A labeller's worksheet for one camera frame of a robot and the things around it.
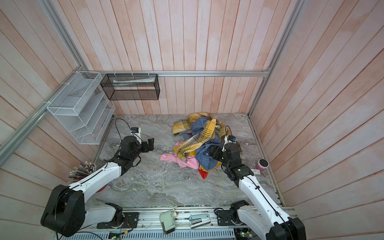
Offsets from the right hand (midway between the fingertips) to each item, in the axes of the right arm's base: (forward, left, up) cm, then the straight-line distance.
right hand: (213, 147), depth 83 cm
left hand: (+4, +39, -1) cm, 39 cm away
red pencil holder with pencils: (-14, +69, -2) cm, 71 cm away
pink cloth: (-6, +14, -8) cm, 17 cm away
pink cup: (-4, -30, -12) cm, 32 cm away
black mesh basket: (+43, +57, +10) cm, 72 cm away
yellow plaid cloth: (+9, +1, +8) cm, 12 cm away
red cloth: (-10, +5, -15) cm, 19 cm away
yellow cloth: (-12, -1, +4) cm, 12 cm away
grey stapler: (-34, +8, -14) cm, 37 cm away
